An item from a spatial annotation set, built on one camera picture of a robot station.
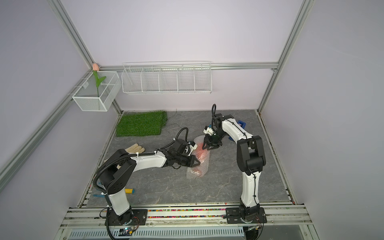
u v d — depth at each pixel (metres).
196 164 0.84
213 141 0.82
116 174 0.48
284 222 0.73
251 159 0.53
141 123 1.08
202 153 0.88
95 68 0.89
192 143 0.85
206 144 0.83
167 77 1.05
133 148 0.99
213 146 0.84
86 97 0.80
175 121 1.15
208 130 0.89
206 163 0.90
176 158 0.73
